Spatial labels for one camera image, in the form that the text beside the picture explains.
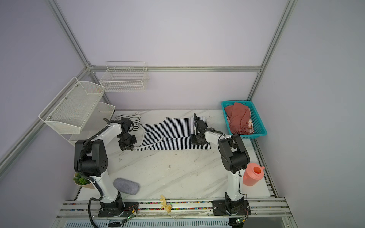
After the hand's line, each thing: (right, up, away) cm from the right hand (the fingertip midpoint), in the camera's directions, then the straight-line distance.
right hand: (193, 141), depth 100 cm
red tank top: (+36, +19, +9) cm, 42 cm away
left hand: (-40, -4, -9) cm, 41 cm away
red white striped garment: (+43, +11, +5) cm, 45 cm away
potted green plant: (-58, -17, -28) cm, 67 cm away
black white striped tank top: (-46, +17, +11) cm, 50 cm away
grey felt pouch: (-39, -23, -22) cm, 50 cm away
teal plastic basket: (+47, +8, -2) cm, 48 cm away
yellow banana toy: (-14, -31, -27) cm, 44 cm away
